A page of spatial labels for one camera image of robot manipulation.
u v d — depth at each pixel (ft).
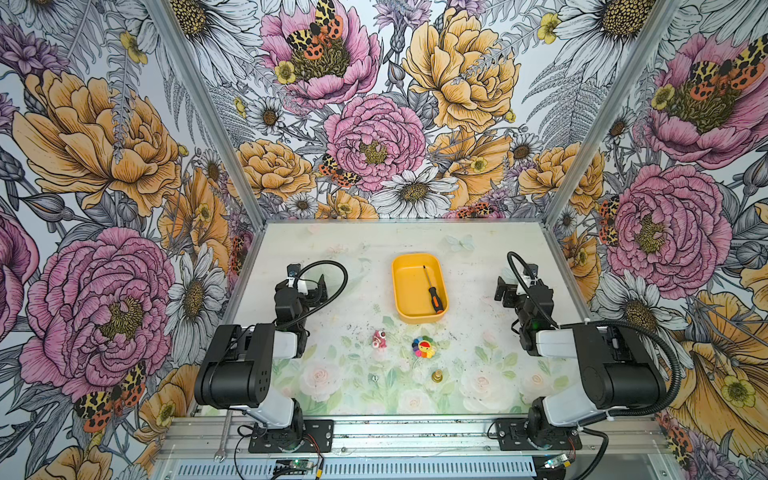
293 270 2.60
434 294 3.25
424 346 2.87
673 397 1.38
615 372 1.49
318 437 2.44
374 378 2.72
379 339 2.82
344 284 2.40
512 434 2.44
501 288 2.86
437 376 2.68
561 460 2.34
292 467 2.32
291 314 2.32
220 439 2.44
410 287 3.25
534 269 2.61
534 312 2.37
